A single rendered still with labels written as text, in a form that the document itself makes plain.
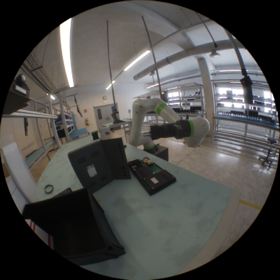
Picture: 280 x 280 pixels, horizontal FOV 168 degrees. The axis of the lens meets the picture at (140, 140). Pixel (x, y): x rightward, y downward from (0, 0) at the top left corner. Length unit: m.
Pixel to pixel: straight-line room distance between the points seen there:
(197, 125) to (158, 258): 0.53
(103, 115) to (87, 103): 1.50
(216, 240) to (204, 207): 0.13
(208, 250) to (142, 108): 0.79
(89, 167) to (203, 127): 0.54
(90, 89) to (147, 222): 7.32
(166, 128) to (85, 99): 6.88
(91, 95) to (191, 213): 7.26
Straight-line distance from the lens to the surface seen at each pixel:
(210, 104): 4.29
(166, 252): 0.30
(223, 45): 3.69
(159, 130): 0.46
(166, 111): 0.71
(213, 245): 0.34
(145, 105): 0.71
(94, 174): 0.42
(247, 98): 3.55
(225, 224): 0.37
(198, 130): 0.50
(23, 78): 0.42
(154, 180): 0.40
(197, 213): 0.35
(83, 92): 7.28
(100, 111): 7.19
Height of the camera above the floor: 1.30
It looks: 18 degrees down
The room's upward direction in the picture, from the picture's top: 9 degrees counter-clockwise
